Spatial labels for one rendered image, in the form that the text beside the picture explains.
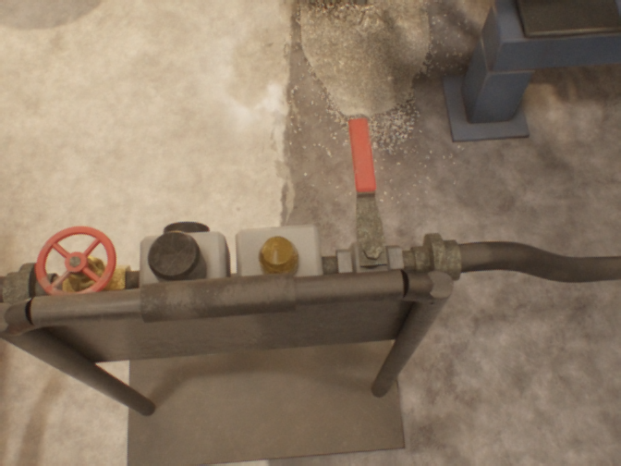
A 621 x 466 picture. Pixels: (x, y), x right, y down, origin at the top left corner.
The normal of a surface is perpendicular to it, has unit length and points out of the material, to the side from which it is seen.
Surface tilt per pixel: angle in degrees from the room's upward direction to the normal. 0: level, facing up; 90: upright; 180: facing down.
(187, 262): 0
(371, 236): 0
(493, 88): 90
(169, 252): 0
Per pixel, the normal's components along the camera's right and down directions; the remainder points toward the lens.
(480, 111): 0.07, 0.92
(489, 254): 0.04, -0.12
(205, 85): 0.00, -0.37
